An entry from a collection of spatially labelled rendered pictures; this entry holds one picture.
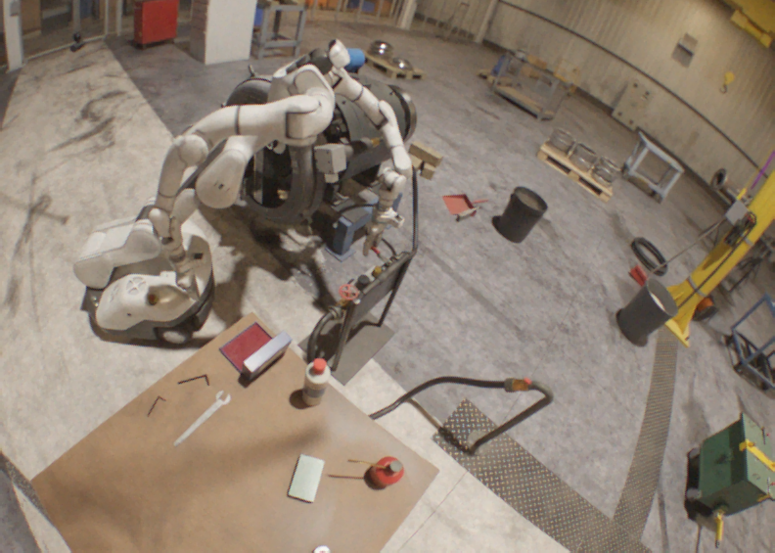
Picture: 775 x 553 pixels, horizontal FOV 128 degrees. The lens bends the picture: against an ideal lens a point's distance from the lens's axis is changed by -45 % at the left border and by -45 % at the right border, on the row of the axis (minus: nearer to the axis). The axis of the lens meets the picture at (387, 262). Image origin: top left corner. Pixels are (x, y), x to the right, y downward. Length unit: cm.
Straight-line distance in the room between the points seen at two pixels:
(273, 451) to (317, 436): 14
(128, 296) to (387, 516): 121
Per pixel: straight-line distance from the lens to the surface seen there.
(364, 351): 172
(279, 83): 103
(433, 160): 311
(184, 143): 91
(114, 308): 158
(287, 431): 104
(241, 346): 115
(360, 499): 103
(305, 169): 147
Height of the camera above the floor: 148
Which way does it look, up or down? 44 degrees down
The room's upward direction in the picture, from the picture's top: 21 degrees clockwise
